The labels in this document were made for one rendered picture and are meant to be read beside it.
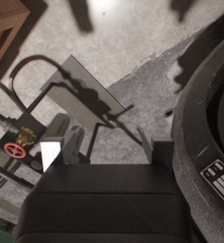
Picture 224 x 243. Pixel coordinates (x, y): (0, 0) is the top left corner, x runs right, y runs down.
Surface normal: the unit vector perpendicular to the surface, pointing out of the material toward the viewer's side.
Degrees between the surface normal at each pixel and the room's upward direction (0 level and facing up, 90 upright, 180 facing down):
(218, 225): 83
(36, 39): 0
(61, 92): 0
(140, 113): 0
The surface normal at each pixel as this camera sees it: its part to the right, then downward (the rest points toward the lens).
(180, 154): -0.85, -0.46
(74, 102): -0.12, 0.62
